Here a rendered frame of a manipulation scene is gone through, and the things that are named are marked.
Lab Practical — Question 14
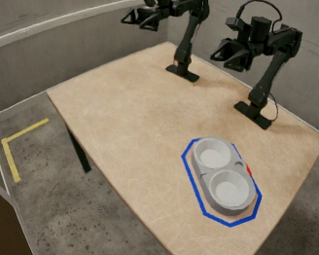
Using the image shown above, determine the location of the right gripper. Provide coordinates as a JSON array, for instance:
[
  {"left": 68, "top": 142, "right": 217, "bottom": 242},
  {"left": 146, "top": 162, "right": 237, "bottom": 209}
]
[{"left": 121, "top": 7, "right": 162, "bottom": 31}]

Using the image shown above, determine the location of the grey steel bowl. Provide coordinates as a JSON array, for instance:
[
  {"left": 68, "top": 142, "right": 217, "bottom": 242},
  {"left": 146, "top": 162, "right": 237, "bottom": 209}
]
[
  {"left": 209, "top": 170, "right": 249, "bottom": 207},
  {"left": 195, "top": 138, "right": 230, "bottom": 169}
]

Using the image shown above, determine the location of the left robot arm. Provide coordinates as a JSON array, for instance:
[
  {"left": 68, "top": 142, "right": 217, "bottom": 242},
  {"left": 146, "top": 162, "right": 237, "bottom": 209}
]
[{"left": 225, "top": 17, "right": 302, "bottom": 130}]

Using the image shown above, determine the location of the blue tape outline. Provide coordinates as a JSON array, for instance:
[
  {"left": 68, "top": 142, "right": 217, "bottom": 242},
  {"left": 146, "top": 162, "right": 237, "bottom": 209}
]
[{"left": 181, "top": 137, "right": 263, "bottom": 228}]

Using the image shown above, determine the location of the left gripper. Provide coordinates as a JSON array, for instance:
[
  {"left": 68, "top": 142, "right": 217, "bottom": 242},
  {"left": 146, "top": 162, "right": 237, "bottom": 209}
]
[{"left": 210, "top": 18, "right": 256, "bottom": 73}]

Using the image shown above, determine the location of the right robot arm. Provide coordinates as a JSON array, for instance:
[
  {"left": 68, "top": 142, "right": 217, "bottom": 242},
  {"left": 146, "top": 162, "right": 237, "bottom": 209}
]
[{"left": 157, "top": 0, "right": 209, "bottom": 83}]

